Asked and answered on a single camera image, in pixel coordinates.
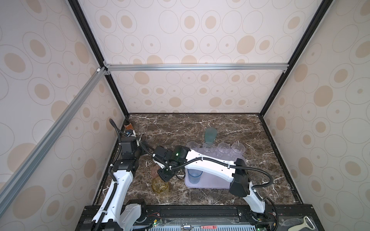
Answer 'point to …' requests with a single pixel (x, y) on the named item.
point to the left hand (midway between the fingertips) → (144, 140)
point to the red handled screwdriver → (188, 226)
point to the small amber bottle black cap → (127, 125)
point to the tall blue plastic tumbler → (194, 175)
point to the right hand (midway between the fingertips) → (163, 177)
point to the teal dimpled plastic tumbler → (210, 134)
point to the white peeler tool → (308, 224)
